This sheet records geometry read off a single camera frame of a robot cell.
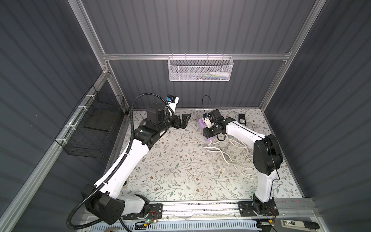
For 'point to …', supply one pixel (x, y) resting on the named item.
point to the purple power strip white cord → (202, 123)
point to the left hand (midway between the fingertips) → (184, 113)
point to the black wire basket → (89, 130)
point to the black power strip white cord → (242, 120)
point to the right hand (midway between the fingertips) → (208, 132)
